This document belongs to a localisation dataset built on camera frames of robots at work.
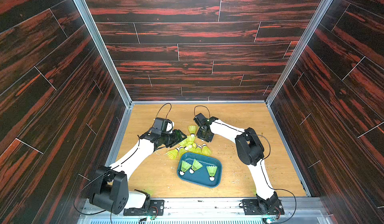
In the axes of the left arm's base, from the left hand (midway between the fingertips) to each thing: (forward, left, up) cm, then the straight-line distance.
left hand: (185, 138), depth 83 cm
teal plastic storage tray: (-16, -10, -16) cm, 24 cm away
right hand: (+11, -12, -15) cm, 22 cm away
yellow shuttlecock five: (+13, -4, -9) cm, 16 cm away
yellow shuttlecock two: (-12, -7, -10) cm, 17 cm away
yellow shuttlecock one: (-14, -16, -11) cm, 24 cm away
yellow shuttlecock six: (-1, -13, -14) cm, 19 cm away
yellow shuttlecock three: (-13, 0, -10) cm, 16 cm away
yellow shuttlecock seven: (-3, -7, -9) cm, 12 cm away
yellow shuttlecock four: (-4, +7, -12) cm, 14 cm away
